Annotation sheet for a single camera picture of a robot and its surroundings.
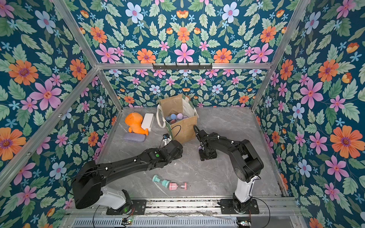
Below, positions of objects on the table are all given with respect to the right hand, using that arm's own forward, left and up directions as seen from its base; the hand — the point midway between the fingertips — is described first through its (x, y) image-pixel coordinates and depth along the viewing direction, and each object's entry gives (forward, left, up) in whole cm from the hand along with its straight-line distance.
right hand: (208, 156), depth 93 cm
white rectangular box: (+27, +47, +3) cm, 55 cm away
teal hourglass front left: (-16, +31, +2) cm, 35 cm away
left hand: (-3, +17, +11) cm, 20 cm away
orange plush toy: (+23, +54, +9) cm, 59 cm away
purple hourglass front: (+4, +6, +4) cm, 8 cm away
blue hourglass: (+25, +26, +11) cm, 38 cm away
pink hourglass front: (-20, +20, +3) cm, 29 cm away
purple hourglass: (+27, +21, +10) cm, 35 cm away
